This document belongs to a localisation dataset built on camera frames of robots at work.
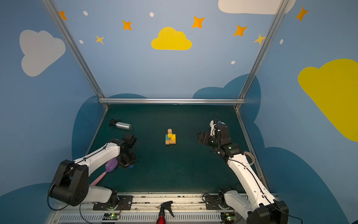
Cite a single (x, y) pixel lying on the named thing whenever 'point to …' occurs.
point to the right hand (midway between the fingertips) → (205, 134)
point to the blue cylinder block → (131, 166)
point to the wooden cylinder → (169, 131)
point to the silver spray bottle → (120, 125)
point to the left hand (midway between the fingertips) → (135, 164)
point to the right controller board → (228, 218)
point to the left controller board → (111, 216)
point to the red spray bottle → (161, 219)
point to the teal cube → (167, 138)
